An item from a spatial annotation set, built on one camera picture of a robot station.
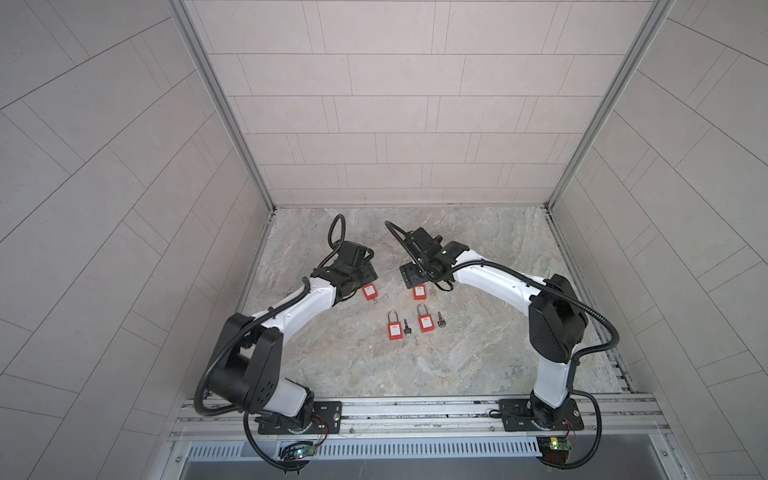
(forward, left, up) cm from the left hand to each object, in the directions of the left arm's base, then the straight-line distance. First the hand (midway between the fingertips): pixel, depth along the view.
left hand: (373, 267), depth 89 cm
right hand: (-2, -11, -1) cm, 11 cm away
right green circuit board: (-42, -45, -8) cm, 63 cm away
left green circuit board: (-44, +12, -4) cm, 46 cm away
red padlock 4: (-13, -16, -7) cm, 22 cm away
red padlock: (-5, +1, -7) cm, 8 cm away
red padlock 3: (-16, -7, -7) cm, 18 cm away
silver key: (-16, -10, -8) cm, 20 cm away
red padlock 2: (-5, -14, -7) cm, 17 cm away
